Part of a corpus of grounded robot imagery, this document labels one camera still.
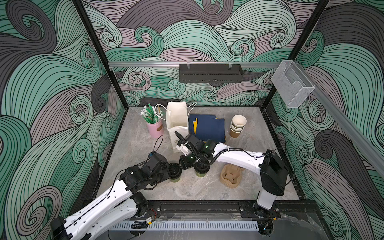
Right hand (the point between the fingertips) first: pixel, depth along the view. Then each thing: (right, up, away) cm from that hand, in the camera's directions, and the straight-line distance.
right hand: (179, 168), depth 76 cm
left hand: (-4, -1, -2) cm, 5 cm away
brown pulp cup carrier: (+29, -6, +5) cm, 30 cm away
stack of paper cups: (+37, +23, +18) cm, 47 cm away
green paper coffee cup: (+12, -5, +3) cm, 13 cm away
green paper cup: (-3, -8, +4) cm, 10 cm away
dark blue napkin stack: (+18, +20, +25) cm, 36 cm away
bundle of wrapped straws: (-20, +28, +19) cm, 39 cm away
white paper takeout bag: (-3, +25, +22) cm, 34 cm away
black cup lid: (+12, 0, -1) cm, 12 cm away
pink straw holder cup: (-16, +18, +19) cm, 31 cm away
